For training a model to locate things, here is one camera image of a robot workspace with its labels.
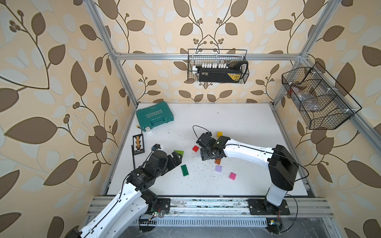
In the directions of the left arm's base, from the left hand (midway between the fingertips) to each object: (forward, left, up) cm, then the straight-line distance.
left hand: (177, 158), depth 77 cm
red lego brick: (+12, -9, -12) cm, 20 cm away
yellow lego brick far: (+23, -26, -11) cm, 37 cm away
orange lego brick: (+4, -23, -12) cm, 26 cm away
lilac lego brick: (0, -23, -12) cm, 26 cm away
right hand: (+6, -17, -7) cm, 19 cm away
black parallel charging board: (+15, +28, -12) cm, 34 cm away
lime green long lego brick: (+11, +1, -13) cm, 17 cm away
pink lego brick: (-5, -31, -12) cm, 33 cm away
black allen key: (+7, +29, -13) cm, 33 cm away
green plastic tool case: (+38, +21, -9) cm, 45 cm away
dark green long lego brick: (-1, -3, -13) cm, 14 cm away
